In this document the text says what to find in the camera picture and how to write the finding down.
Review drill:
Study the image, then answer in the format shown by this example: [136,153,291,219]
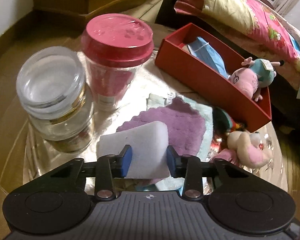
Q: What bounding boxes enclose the light blue towel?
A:
[136,93,213,191]

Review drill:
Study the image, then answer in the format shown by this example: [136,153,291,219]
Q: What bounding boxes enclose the pink pig plush toy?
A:
[229,57,284,102]

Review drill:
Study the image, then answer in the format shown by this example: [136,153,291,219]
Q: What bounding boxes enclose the white sponge block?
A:
[97,121,170,179]

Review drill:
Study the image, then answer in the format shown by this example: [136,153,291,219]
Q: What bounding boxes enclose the pink floral quilt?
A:
[174,0,300,99]

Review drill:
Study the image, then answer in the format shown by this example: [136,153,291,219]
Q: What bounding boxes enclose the red cardboard box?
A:
[155,23,272,132]

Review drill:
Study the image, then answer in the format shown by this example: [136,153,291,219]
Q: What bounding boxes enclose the glass jar with gold label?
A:
[16,47,94,153]

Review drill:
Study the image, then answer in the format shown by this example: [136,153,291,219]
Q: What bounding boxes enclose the blue face mask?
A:
[186,36,229,79]

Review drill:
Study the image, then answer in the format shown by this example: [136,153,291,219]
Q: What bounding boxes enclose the cream teddy bear pink dress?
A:
[210,131,274,169]

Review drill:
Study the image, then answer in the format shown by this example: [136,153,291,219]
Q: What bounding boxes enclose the red lidded plastic cup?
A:
[81,14,154,111]

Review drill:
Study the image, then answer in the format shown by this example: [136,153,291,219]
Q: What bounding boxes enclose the colourful striped plush toy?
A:
[212,107,245,134]

